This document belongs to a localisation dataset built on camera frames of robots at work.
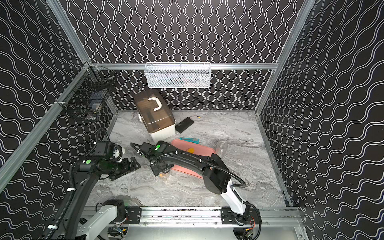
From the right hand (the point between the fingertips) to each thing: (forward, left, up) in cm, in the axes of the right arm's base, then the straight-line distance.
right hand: (161, 168), depth 81 cm
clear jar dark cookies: (-2, 0, -7) cm, 7 cm away
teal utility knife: (+25, -16, -8) cm, 30 cm away
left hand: (-3, +13, +8) cm, 15 cm away
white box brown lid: (+42, +11, 0) cm, 43 cm away
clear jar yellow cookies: (+14, -34, -1) cm, 36 cm away
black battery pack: (+36, -9, -6) cm, 38 cm away
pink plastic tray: (+20, -20, -11) cm, 30 cm away
